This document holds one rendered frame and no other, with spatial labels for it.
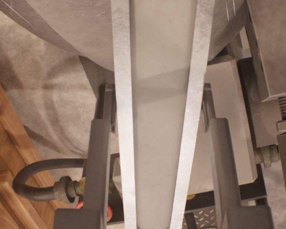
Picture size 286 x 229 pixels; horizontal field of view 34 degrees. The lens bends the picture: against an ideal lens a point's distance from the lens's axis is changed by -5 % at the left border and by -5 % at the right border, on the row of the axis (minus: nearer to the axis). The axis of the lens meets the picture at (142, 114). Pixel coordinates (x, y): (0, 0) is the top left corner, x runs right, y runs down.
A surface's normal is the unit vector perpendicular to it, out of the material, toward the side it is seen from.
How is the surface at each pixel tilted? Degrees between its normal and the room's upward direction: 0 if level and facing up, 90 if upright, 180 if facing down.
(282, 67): 40
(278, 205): 0
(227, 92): 23
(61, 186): 63
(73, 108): 0
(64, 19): 35
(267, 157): 27
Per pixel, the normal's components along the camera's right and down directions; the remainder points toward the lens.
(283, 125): -0.63, 0.09
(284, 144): -0.93, 0.17
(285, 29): -0.19, 0.00
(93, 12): 0.12, 0.95
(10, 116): 0.96, -0.20
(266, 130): -0.02, 0.63
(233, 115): -0.13, 0.29
